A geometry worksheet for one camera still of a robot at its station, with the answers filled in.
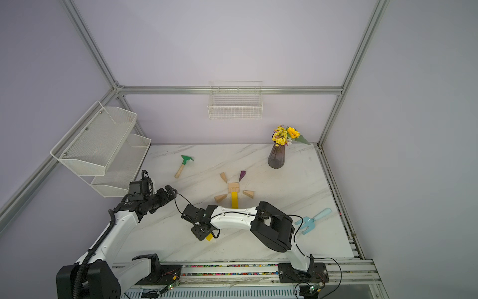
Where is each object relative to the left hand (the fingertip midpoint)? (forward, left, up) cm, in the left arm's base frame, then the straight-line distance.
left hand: (169, 198), depth 86 cm
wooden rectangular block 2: (+9, -29, -8) cm, 32 cm away
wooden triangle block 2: (+5, -22, -8) cm, 24 cm away
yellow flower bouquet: (+25, -55, +17) cm, 62 cm away
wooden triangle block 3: (+7, -38, -8) cm, 39 cm away
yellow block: (+4, -30, -9) cm, 32 cm away
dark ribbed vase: (+27, -54, -2) cm, 60 cm away
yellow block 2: (-17, -21, 0) cm, 27 cm away
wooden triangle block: (+19, -23, -8) cm, 31 cm away
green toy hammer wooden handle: (+29, 0, -6) cm, 30 cm away
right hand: (-12, -17, -10) cm, 23 cm away
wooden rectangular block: (+13, -29, -10) cm, 33 cm away
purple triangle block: (+20, -34, -8) cm, 40 cm away
